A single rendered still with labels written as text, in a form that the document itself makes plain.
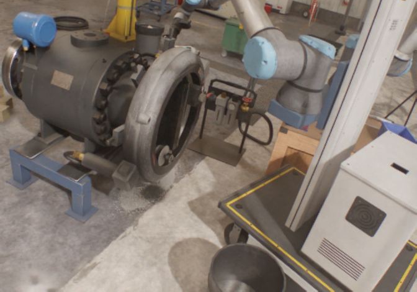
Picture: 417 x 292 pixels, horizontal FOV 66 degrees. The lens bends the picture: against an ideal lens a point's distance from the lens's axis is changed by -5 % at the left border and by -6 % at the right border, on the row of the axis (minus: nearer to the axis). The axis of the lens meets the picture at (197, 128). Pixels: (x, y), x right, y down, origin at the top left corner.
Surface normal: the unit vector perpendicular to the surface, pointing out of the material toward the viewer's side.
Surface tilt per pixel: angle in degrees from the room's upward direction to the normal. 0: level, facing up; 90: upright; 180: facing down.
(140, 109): 62
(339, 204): 90
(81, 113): 89
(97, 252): 0
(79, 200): 90
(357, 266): 90
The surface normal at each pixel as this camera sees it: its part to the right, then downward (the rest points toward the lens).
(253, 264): -0.50, 0.30
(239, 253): 0.10, 0.46
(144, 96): -0.19, -0.20
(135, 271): 0.17, -0.86
